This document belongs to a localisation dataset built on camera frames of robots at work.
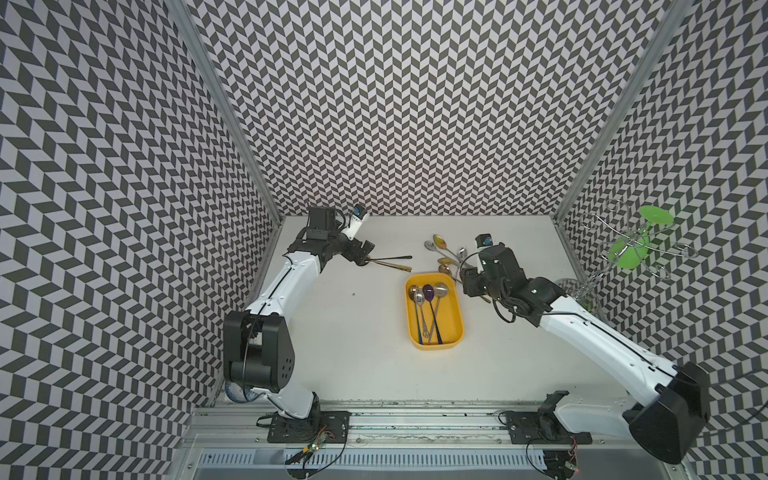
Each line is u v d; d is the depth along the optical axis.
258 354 0.44
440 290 0.98
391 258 0.93
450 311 0.94
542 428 0.67
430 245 1.11
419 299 0.96
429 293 0.96
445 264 1.06
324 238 0.67
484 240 0.67
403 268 1.11
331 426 0.73
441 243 1.12
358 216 0.76
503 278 0.57
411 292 0.96
